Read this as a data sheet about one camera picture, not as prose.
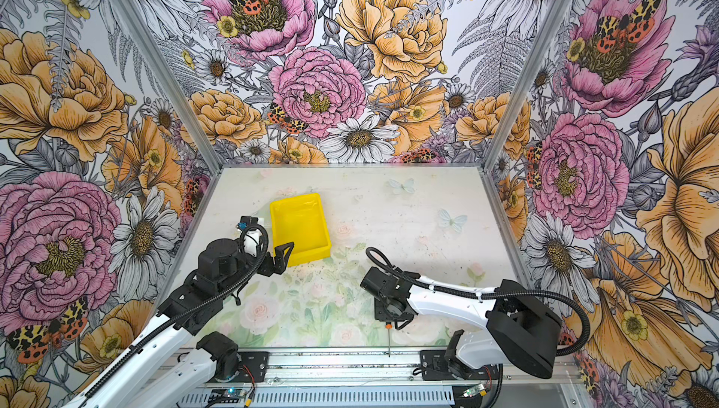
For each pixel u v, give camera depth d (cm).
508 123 108
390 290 65
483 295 46
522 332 42
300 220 104
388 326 80
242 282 54
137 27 81
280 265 68
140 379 46
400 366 76
